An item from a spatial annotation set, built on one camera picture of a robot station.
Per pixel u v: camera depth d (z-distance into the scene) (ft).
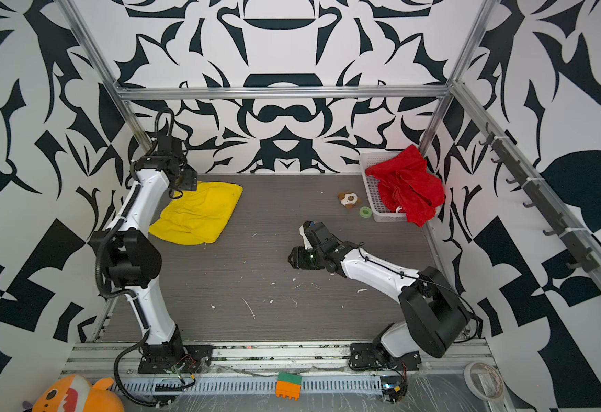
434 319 1.41
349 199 3.55
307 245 2.53
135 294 1.81
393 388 2.34
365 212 3.53
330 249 2.18
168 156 2.30
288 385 2.26
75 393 2.07
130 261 1.67
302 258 2.49
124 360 2.16
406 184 3.39
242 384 2.34
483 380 2.35
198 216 3.34
